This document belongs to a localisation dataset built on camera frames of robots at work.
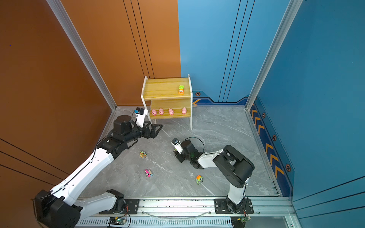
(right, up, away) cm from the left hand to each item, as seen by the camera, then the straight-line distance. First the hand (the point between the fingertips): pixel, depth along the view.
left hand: (156, 122), depth 75 cm
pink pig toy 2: (+6, +7, +19) cm, 21 cm away
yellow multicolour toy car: (-12, -21, +16) cm, 29 cm away
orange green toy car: (+23, -33, +6) cm, 41 cm away
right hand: (+9, -18, +17) cm, 27 cm away
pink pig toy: (-1, +7, +18) cm, 19 cm away
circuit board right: (+43, -49, -5) cm, 65 cm away
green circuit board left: (-20, -49, -4) cm, 53 cm away
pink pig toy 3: (+14, +8, +19) cm, 25 cm away
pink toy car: (-6, -30, +8) cm, 31 cm away
